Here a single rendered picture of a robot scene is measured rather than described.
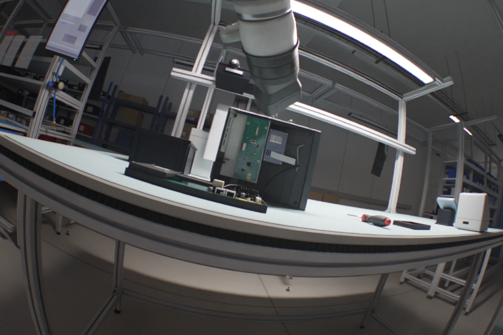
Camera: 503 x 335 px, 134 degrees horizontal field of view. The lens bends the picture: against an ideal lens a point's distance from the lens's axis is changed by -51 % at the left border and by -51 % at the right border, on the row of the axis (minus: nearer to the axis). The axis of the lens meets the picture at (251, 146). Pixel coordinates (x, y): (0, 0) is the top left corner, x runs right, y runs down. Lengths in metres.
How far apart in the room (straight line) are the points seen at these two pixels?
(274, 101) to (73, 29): 1.42
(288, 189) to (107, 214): 0.42
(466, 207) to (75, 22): 2.19
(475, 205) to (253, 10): 0.94
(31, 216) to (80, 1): 1.35
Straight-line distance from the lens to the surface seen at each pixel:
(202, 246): 0.30
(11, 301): 1.59
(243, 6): 0.26
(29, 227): 0.59
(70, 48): 1.54
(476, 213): 0.97
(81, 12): 1.61
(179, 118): 1.18
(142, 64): 5.46
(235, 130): 0.54
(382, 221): 0.53
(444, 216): 1.14
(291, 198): 0.55
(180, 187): 0.37
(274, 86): 0.32
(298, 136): 0.57
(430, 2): 3.64
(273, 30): 0.26
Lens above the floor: 1.05
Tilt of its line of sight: 8 degrees up
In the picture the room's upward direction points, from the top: 13 degrees clockwise
